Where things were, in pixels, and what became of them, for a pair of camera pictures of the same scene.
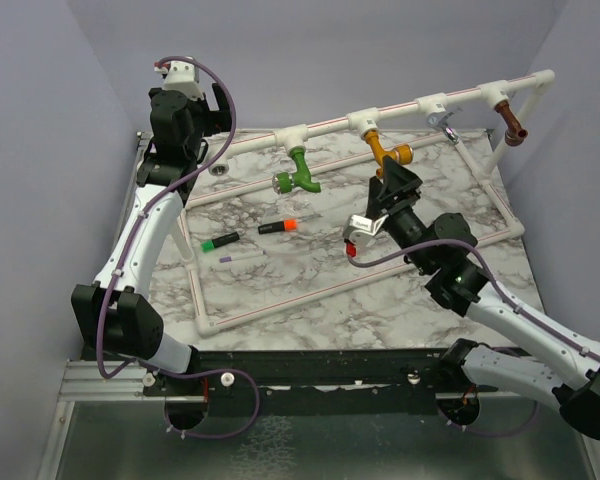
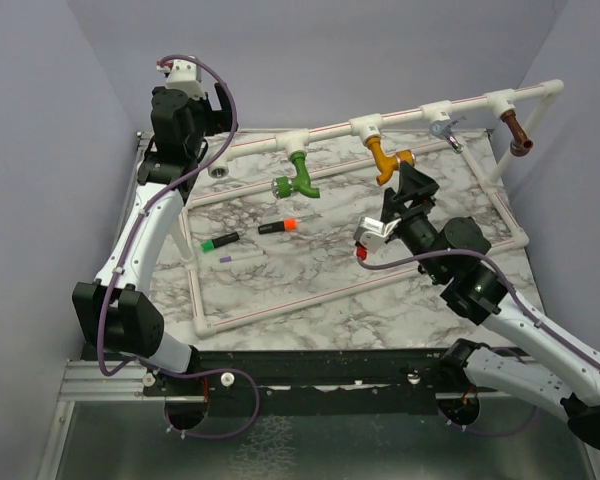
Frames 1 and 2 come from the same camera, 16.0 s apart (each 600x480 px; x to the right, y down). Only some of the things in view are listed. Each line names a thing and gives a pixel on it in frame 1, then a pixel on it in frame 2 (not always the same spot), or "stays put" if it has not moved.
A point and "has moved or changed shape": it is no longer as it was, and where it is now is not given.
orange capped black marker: (279, 226) stays put
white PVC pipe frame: (366, 123) has moved or changed shape
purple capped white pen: (240, 256) stays put
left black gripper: (218, 120) stays put
